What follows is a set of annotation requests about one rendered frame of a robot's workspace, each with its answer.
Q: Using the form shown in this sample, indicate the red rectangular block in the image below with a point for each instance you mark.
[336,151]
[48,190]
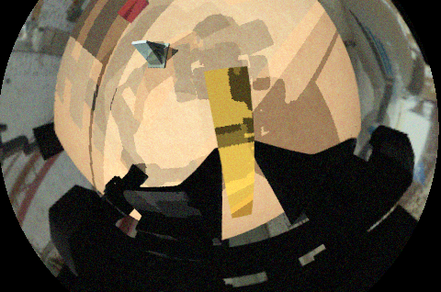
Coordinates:
[132,9]

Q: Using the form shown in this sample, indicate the yellow bar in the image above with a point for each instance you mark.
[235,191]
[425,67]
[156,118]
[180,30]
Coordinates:
[232,114]

